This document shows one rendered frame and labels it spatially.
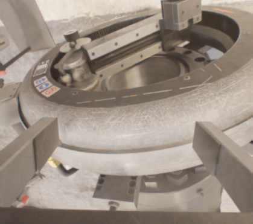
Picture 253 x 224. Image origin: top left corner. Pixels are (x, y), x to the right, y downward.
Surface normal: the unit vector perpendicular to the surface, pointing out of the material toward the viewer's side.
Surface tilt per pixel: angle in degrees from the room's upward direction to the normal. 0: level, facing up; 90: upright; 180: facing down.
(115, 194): 90
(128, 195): 90
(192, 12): 38
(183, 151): 15
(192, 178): 90
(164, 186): 90
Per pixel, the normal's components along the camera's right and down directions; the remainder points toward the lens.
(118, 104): -0.23, -0.78
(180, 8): 0.50, 0.41
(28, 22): -0.12, 0.61
